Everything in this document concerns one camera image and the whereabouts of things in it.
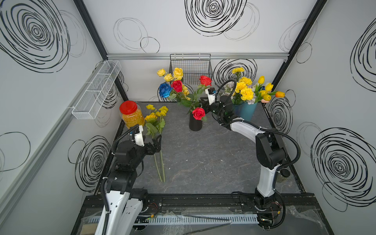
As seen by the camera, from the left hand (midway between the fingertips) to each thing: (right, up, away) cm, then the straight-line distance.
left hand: (153, 136), depth 71 cm
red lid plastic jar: (-19, +11, +20) cm, 30 cm away
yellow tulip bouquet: (+58, +23, +8) cm, 63 cm away
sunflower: (-8, +3, +28) cm, 30 cm away
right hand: (+24, +20, +16) cm, 35 cm away
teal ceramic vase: (+55, +13, +26) cm, 62 cm away
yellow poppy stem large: (-2, +13, +37) cm, 40 cm away
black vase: (+21, +4, +28) cm, 35 cm away
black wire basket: (+21, +43, +26) cm, 54 cm away
